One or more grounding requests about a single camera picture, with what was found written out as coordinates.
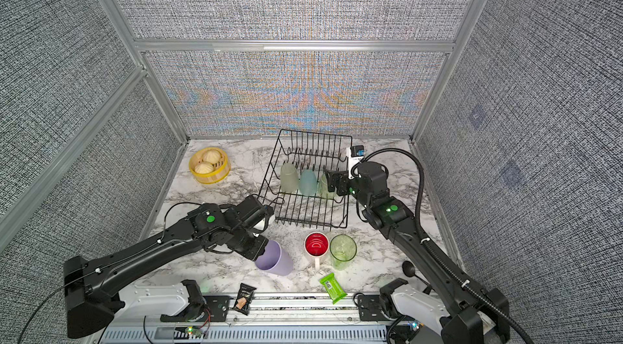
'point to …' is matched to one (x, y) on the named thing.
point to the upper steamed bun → (212, 156)
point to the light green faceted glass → (323, 191)
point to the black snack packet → (244, 298)
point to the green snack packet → (332, 287)
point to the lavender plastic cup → (275, 260)
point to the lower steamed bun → (204, 168)
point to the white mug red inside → (316, 245)
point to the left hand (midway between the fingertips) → (264, 253)
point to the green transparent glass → (342, 248)
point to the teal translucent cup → (307, 182)
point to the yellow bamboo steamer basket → (221, 169)
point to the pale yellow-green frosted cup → (290, 178)
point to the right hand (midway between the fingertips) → (339, 167)
